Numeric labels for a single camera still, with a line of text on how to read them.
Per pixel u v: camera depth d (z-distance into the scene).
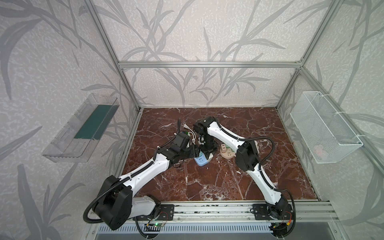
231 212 0.75
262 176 0.62
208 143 0.78
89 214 0.39
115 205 0.40
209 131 0.68
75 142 0.64
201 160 0.89
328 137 0.63
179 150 0.64
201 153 0.81
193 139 0.99
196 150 0.77
